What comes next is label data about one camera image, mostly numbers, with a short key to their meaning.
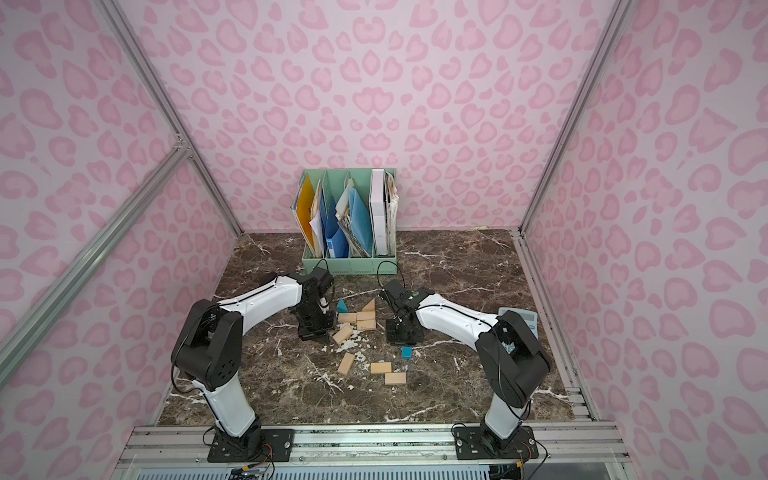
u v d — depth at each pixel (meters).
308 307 0.75
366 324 0.93
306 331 0.80
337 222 0.93
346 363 0.86
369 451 0.72
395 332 0.77
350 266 1.04
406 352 0.88
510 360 0.46
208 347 0.48
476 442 0.73
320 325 0.80
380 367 0.86
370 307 0.96
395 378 0.84
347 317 0.95
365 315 0.95
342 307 0.97
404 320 0.64
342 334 0.91
